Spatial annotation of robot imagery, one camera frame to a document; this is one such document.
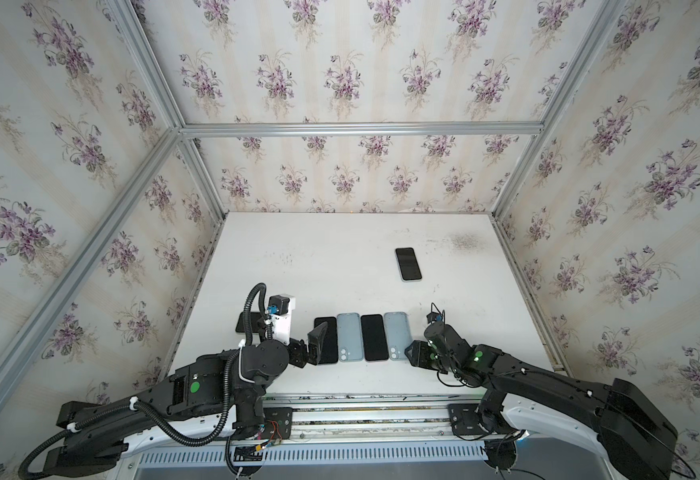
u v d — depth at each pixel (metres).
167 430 0.41
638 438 0.41
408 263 1.05
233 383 0.44
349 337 0.88
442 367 0.69
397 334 0.88
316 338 0.55
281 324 0.54
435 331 0.65
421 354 0.73
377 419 0.75
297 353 0.55
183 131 0.93
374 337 0.88
